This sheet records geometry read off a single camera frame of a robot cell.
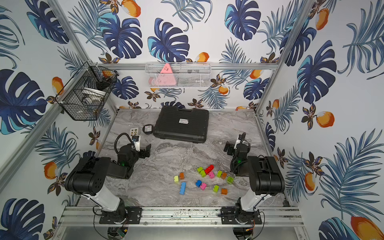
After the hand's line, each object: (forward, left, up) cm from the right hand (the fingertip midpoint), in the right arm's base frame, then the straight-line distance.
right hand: (236, 142), depth 96 cm
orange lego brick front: (-29, +10, -5) cm, 31 cm away
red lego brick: (-17, +18, -4) cm, 25 cm away
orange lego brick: (-21, +34, -3) cm, 40 cm away
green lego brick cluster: (-18, +23, -3) cm, 29 cm away
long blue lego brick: (-28, +33, -3) cm, 43 cm away
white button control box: (+9, +69, 0) cm, 69 cm away
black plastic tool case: (+13, +30, +2) cm, 33 cm away
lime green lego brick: (-23, +37, -3) cm, 44 cm away
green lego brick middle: (-20, +12, -3) cm, 24 cm away
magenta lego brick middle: (-20, +16, -4) cm, 26 cm away
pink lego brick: (-27, +22, -3) cm, 35 cm away
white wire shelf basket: (+30, +34, +30) cm, 54 cm away
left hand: (-2, +60, +3) cm, 60 cm away
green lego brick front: (-28, +15, -4) cm, 32 cm away
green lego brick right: (-22, +6, -5) cm, 24 cm away
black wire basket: (+16, +95, +24) cm, 99 cm away
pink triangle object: (+27, +44, +31) cm, 60 cm away
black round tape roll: (+12, +60, -2) cm, 61 cm away
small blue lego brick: (-25, +24, -4) cm, 35 cm away
